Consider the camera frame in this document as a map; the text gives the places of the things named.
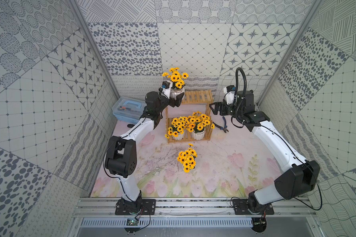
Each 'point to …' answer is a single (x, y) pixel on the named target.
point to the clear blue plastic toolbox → (128, 109)
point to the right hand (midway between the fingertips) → (217, 106)
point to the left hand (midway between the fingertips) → (183, 90)
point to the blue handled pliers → (224, 128)
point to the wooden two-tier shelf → (192, 102)
